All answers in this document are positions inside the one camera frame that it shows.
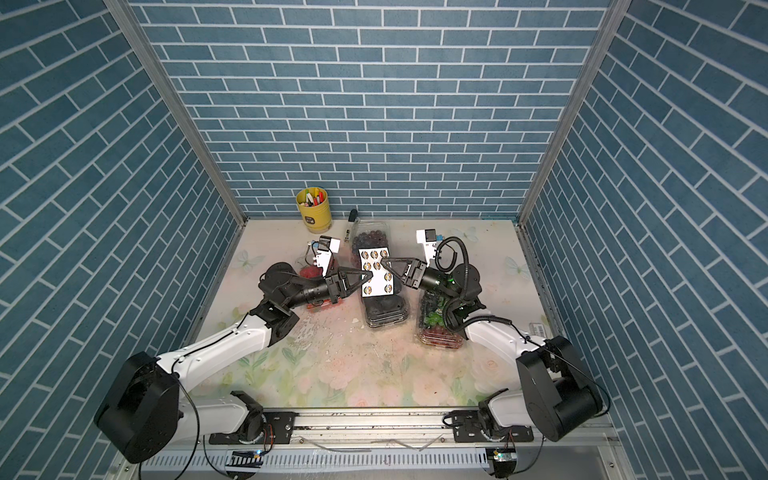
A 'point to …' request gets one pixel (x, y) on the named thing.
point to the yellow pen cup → (313, 203)
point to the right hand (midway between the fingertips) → (387, 269)
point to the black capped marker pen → (352, 217)
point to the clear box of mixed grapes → (432, 328)
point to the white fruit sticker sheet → (382, 281)
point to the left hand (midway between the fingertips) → (377, 284)
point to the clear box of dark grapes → (369, 234)
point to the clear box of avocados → (385, 310)
